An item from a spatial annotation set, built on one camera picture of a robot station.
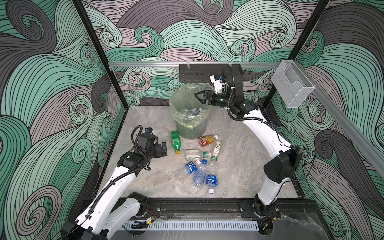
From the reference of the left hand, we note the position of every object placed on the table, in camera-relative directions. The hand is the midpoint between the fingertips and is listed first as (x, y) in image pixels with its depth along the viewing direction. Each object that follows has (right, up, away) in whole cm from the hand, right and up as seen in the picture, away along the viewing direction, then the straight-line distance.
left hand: (158, 145), depth 78 cm
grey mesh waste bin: (+14, +5, +20) cm, 25 cm away
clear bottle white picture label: (+31, -10, +10) cm, 34 cm away
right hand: (+22, +26, -4) cm, 35 cm away
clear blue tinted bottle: (+22, -17, +2) cm, 28 cm away
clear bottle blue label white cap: (+17, -13, +4) cm, 22 cm away
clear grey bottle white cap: (+18, +19, +23) cm, 35 cm away
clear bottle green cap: (+19, -8, +16) cm, 26 cm away
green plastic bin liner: (+14, +22, +20) cm, 33 cm away
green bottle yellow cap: (+8, -1, +16) cm, 18 cm away
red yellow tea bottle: (+28, 0, +17) cm, 33 cm away
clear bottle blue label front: (+29, -18, 0) cm, 34 cm away
